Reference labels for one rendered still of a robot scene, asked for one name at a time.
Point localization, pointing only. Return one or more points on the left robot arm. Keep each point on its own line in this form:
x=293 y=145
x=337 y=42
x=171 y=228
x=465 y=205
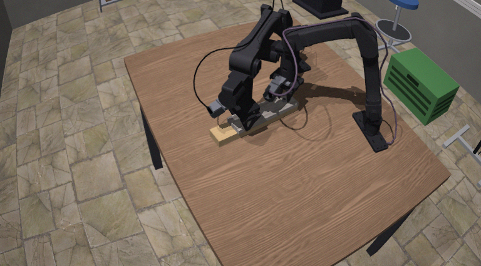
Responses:
x=368 y=47

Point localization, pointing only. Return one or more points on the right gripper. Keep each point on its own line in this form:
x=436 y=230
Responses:
x=244 y=110

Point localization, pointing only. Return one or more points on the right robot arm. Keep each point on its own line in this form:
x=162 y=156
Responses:
x=244 y=62

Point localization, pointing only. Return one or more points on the light wooden plank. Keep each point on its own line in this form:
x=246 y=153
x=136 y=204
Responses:
x=224 y=133

